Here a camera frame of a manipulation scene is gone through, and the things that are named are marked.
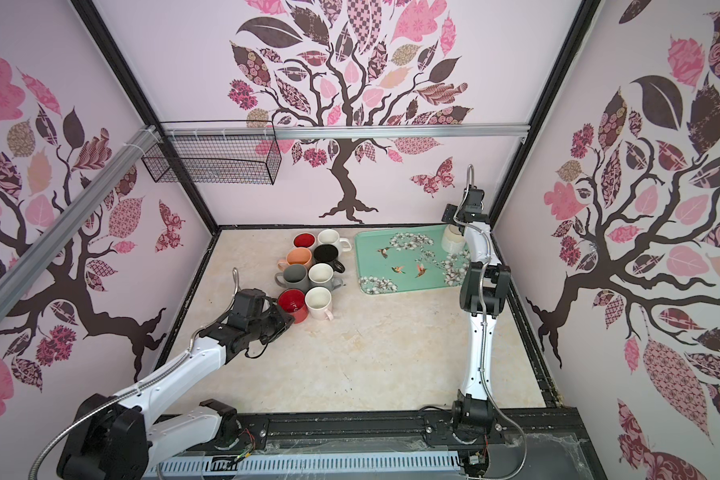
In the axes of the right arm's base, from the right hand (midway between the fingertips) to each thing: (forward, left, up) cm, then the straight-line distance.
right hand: (458, 208), depth 108 cm
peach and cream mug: (-17, +59, -5) cm, 61 cm away
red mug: (-33, +59, -9) cm, 68 cm away
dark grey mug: (-26, +59, -6) cm, 65 cm away
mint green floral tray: (-13, +25, -15) cm, 32 cm away
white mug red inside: (-10, +57, -6) cm, 58 cm away
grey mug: (-23, +50, -9) cm, 56 cm away
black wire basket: (+5, +83, +22) cm, 86 cm away
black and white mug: (-17, +48, -4) cm, 51 cm away
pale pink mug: (-34, +50, -8) cm, 61 cm away
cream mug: (-10, +3, -6) cm, 13 cm away
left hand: (-43, +55, -5) cm, 70 cm away
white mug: (-7, +47, -8) cm, 49 cm away
